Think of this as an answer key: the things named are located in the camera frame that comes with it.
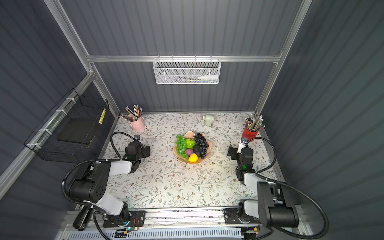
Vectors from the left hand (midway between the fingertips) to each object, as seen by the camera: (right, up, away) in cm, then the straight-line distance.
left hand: (140, 147), depth 95 cm
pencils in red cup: (+71, +15, -4) cm, 73 cm away
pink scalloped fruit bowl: (+32, +7, +6) cm, 33 cm away
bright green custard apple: (+32, +3, -1) cm, 32 cm away
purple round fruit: (+32, -2, -3) cm, 32 cm away
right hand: (+64, +2, -6) cm, 64 cm away
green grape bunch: (+27, +1, -3) cm, 27 cm away
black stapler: (-20, -32, -23) cm, 44 cm away
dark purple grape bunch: (+39, +4, +1) cm, 39 cm away
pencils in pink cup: (-6, +23, +10) cm, 26 cm away
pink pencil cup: (-5, +14, +10) cm, 18 cm away
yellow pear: (+35, -5, -6) cm, 36 cm away
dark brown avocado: (+37, -2, -2) cm, 37 cm away
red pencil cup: (+72, +8, +3) cm, 72 cm away
